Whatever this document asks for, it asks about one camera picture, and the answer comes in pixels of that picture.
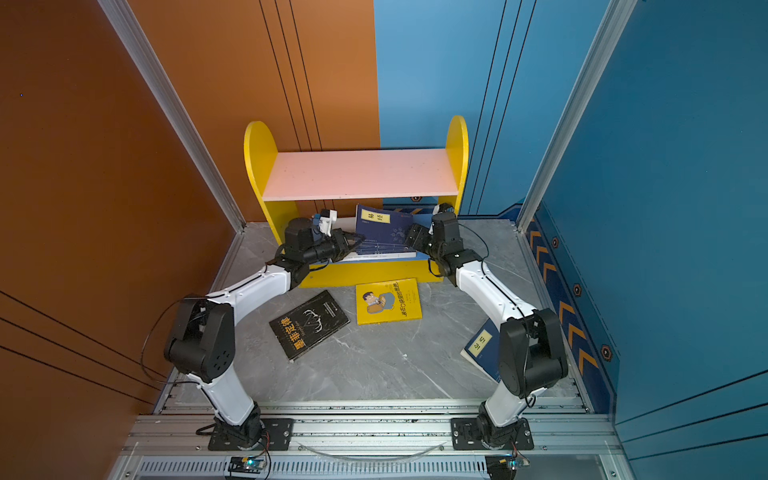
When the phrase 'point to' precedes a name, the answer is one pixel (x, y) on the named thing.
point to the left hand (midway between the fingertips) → (366, 235)
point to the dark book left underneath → (307, 325)
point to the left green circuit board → (248, 464)
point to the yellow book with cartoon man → (388, 302)
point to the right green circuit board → (502, 467)
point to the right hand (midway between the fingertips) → (412, 233)
